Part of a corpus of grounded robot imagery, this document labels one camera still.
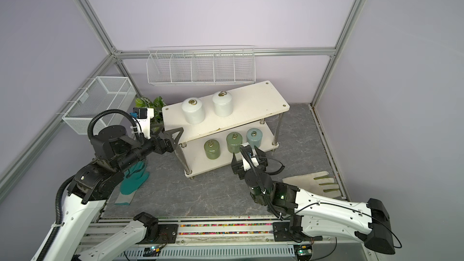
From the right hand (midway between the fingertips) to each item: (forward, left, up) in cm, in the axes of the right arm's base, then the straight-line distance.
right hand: (246, 151), depth 69 cm
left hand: (+2, +25, +12) cm, 28 cm away
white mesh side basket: (+31, +68, +3) cm, 75 cm away
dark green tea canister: (+9, +15, -13) cm, 22 cm away
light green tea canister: (+13, +5, -12) cm, 18 cm away
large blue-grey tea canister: (+13, -5, -14) cm, 20 cm away
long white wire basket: (+53, +23, +4) cm, 58 cm away
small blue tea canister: (+14, -5, -11) cm, 19 cm away
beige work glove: (-4, -36, -25) cm, 44 cm away
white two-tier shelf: (+6, +12, +8) cm, 15 cm away
